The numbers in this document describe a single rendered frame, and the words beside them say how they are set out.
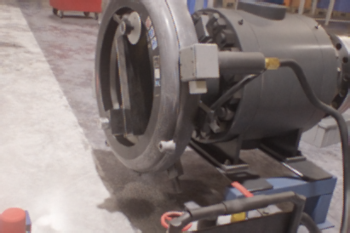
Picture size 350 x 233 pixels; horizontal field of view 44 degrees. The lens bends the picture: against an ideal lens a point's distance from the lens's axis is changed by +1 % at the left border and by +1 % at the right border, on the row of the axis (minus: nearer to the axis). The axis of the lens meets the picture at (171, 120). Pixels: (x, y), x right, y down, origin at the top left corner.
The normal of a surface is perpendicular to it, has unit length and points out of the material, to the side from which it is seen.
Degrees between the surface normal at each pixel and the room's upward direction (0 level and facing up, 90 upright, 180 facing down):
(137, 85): 61
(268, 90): 85
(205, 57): 67
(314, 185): 90
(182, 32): 51
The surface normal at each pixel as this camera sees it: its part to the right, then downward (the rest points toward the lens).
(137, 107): 0.48, -0.12
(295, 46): 0.44, -0.33
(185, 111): 0.46, 0.39
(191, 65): -0.87, 0.06
